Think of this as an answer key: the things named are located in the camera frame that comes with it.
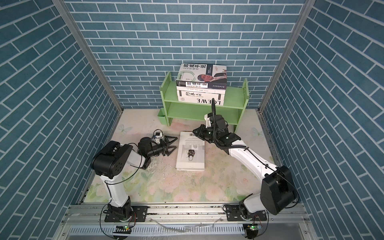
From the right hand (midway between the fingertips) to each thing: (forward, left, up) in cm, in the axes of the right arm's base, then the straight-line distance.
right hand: (190, 129), depth 79 cm
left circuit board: (-44, +30, -26) cm, 59 cm away
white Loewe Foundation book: (+15, -15, +9) cm, 23 cm away
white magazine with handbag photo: (-3, 0, -19) cm, 19 cm away
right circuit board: (-38, -33, -26) cm, 57 cm away
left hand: (-1, +9, -14) cm, 17 cm away
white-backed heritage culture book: (+17, -4, +10) cm, 20 cm away
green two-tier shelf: (+20, -24, +4) cm, 32 cm away
